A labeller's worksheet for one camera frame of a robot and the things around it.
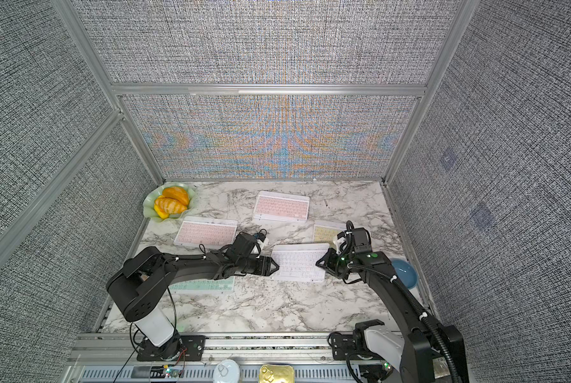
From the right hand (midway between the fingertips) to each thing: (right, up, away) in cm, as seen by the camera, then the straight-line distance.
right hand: (317, 258), depth 81 cm
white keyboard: (-6, -2, +5) cm, 8 cm away
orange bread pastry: (-58, +20, +21) cm, 65 cm away
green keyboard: (-35, -11, +4) cm, 37 cm away
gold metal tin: (-13, -28, -15) cm, 35 cm away
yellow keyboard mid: (+6, +7, +19) cm, 21 cm away
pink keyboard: (-43, +7, +19) cm, 47 cm away
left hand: (-14, -5, +7) cm, 16 cm away
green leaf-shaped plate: (-70, +19, +23) cm, 77 cm away
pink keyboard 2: (-13, +17, +25) cm, 33 cm away
